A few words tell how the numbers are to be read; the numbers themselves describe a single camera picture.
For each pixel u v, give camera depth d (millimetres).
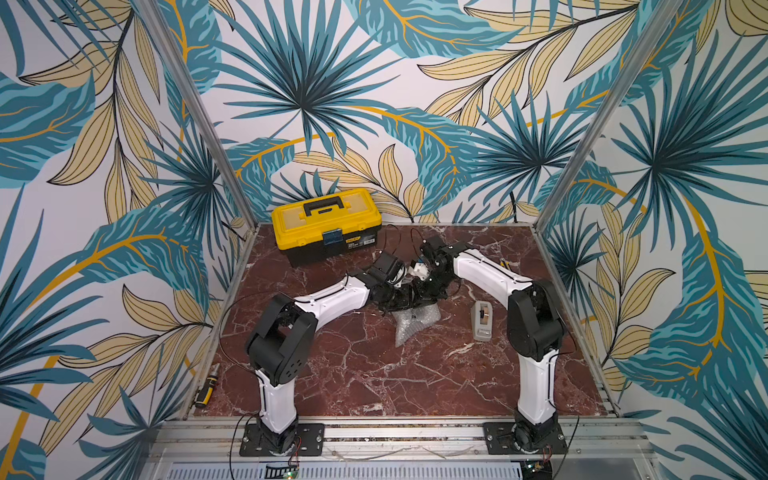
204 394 781
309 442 730
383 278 716
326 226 975
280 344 477
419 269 885
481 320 912
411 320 841
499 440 733
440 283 796
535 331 527
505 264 1076
